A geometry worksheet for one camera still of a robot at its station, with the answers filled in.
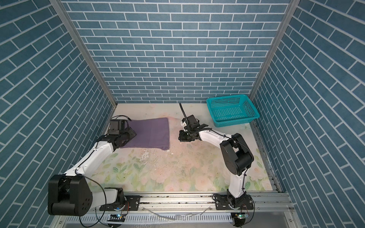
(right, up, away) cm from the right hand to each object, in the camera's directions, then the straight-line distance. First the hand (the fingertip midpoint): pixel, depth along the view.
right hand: (179, 138), depth 92 cm
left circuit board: (-31, -38, -19) cm, 53 cm away
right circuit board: (+32, -37, -20) cm, 53 cm away
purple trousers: (-19, +2, +9) cm, 22 cm away
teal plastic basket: (+43, +20, +28) cm, 55 cm away
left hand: (-27, +5, -4) cm, 27 cm away
